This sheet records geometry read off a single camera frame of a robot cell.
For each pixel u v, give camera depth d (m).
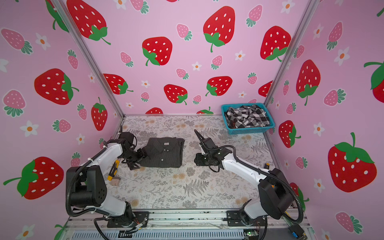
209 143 0.66
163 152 0.94
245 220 0.65
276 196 0.42
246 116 1.04
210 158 0.63
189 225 0.73
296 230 0.70
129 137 0.75
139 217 0.75
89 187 0.45
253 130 1.04
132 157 0.75
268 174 0.45
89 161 0.48
